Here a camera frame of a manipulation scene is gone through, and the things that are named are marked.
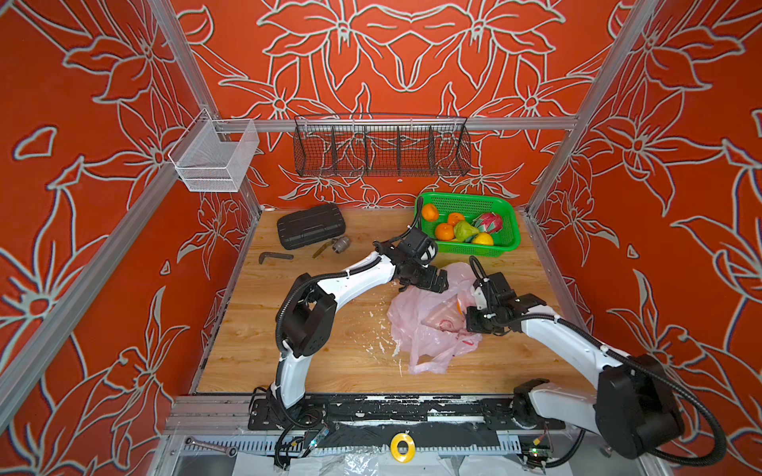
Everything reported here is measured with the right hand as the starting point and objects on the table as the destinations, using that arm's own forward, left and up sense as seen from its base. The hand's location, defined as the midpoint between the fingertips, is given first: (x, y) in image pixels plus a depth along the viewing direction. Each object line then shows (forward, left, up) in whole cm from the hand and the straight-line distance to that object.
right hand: (465, 320), depth 85 cm
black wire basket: (+52, +29, +26) cm, 65 cm away
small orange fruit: (+41, -3, +2) cm, 41 cm away
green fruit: (+32, -4, +4) cm, 33 cm away
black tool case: (+35, +52, +3) cm, 63 cm away
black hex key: (+25, +66, -2) cm, 70 cm away
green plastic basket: (+47, -10, +2) cm, 48 cm away
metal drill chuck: (+29, +40, 0) cm, 50 cm away
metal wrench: (-32, +60, -3) cm, 68 cm away
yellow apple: (+30, -11, +2) cm, 32 cm away
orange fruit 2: (+34, +2, +2) cm, 34 cm away
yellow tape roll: (-33, +19, -3) cm, 38 cm away
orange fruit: (+42, +7, +3) cm, 43 cm away
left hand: (+9, +9, +8) cm, 15 cm away
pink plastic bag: (-4, +11, +5) cm, 13 cm away
